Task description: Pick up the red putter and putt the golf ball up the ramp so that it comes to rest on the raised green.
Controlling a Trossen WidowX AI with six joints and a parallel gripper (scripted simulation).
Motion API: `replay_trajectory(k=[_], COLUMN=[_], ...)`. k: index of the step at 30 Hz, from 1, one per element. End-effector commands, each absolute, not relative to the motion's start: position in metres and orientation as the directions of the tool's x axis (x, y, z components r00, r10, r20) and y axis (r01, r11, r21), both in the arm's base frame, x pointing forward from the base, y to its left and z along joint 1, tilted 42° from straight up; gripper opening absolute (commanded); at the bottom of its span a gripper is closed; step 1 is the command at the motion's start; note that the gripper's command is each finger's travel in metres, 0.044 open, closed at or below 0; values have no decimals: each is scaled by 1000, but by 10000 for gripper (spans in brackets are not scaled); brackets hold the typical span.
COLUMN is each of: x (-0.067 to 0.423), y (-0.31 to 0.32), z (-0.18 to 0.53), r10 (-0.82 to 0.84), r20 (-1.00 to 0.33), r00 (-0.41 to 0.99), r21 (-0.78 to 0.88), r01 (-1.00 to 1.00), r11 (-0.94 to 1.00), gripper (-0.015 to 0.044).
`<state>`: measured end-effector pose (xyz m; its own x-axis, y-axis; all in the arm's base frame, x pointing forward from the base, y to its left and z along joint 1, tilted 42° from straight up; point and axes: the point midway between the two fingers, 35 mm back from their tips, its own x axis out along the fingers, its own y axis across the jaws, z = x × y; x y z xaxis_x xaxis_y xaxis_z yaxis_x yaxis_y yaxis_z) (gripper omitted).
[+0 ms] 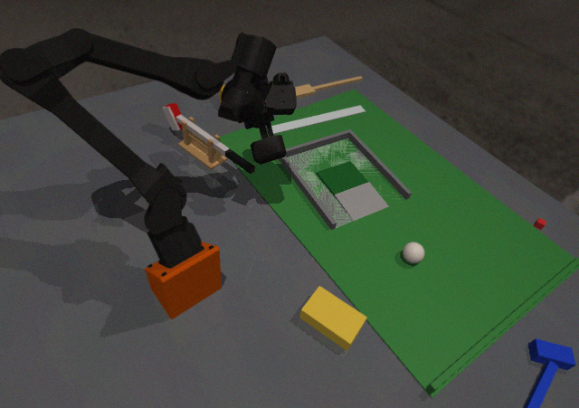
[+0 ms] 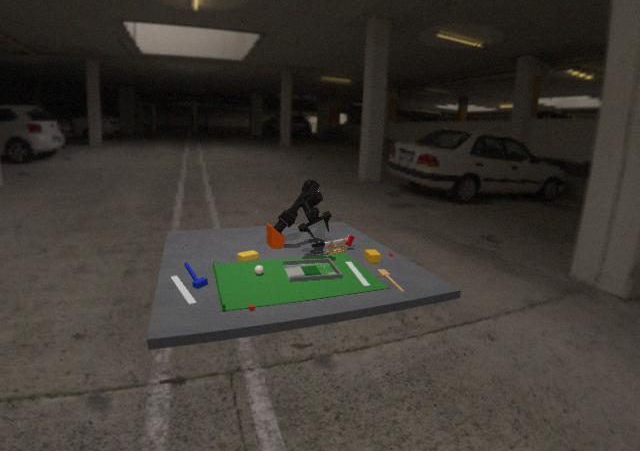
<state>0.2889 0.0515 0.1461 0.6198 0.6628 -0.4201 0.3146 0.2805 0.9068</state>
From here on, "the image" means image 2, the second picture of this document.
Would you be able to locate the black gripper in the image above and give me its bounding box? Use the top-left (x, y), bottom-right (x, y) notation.
top-left (298, 208), bottom-right (332, 239)

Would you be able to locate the white flat strip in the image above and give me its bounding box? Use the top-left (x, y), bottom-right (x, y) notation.
top-left (170, 276), bottom-right (196, 304)
top-left (346, 262), bottom-right (370, 286)

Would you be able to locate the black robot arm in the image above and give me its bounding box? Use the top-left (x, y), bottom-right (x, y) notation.
top-left (274, 179), bottom-right (323, 235)

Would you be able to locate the green putting mat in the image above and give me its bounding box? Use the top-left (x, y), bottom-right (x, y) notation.
top-left (216, 253), bottom-right (390, 311)

